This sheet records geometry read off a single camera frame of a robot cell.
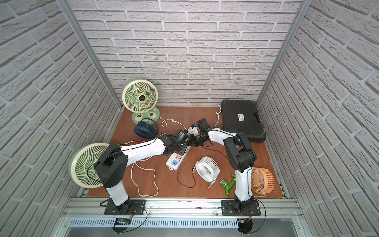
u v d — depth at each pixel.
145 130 0.92
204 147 0.83
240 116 1.04
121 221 0.72
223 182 0.79
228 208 0.74
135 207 0.75
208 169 0.74
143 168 0.86
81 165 0.69
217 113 1.11
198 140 0.84
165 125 1.07
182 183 0.82
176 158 0.88
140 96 0.92
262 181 0.74
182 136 0.71
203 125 0.81
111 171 0.47
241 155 0.53
